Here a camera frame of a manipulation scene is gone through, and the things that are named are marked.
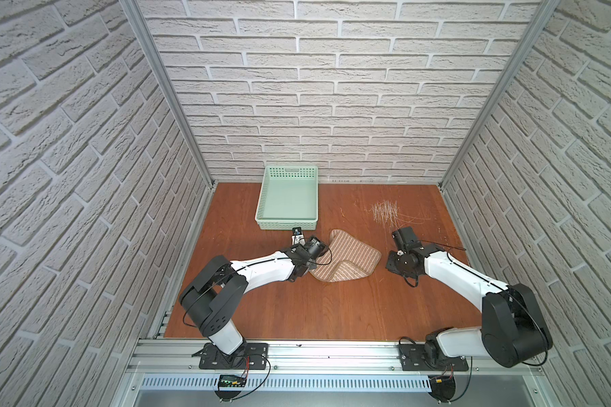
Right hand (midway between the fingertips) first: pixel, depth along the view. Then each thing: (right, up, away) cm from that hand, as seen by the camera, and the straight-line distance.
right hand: (386, 265), depth 89 cm
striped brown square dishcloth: (-15, +2, +4) cm, 15 cm away
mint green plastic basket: (-38, +25, +26) cm, 52 cm away
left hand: (-30, +5, +3) cm, 30 cm away
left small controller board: (-51, -30, -17) cm, 62 cm away
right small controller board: (+10, -29, -21) cm, 37 cm away
